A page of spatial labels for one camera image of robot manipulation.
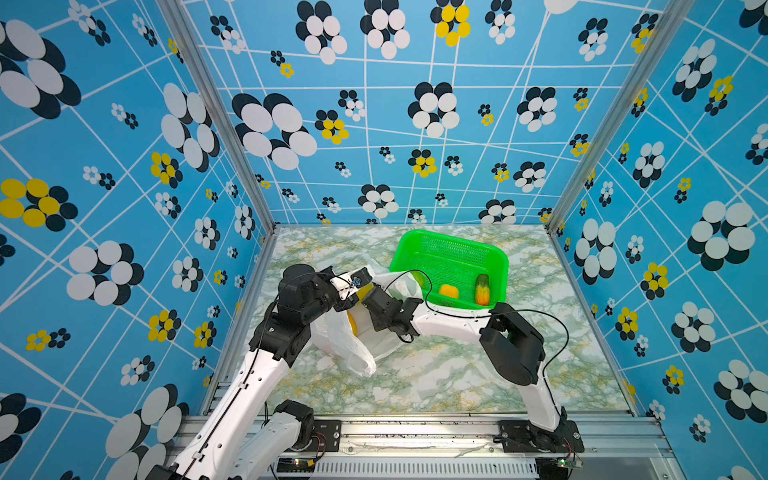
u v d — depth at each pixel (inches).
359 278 22.4
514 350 20.2
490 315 21.0
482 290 37.9
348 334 26.7
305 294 20.7
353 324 35.8
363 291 30.4
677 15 26.8
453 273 41.3
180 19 27.4
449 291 36.9
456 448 28.6
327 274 24.5
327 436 28.9
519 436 28.5
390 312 27.7
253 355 18.5
